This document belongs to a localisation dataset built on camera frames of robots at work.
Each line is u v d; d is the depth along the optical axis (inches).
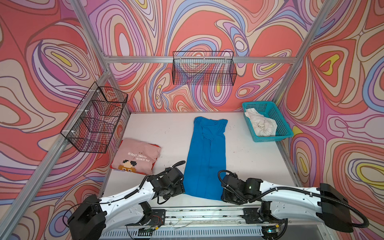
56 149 22.3
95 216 15.8
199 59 34.1
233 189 23.8
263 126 41.6
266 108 45.3
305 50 33.0
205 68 37.7
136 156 34.7
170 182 24.6
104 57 33.9
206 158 37.7
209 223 28.8
